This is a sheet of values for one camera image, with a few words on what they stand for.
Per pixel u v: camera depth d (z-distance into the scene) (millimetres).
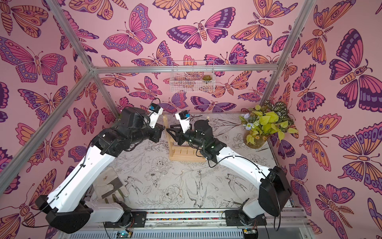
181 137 626
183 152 890
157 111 574
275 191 415
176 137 621
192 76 953
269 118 815
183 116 597
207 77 922
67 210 388
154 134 581
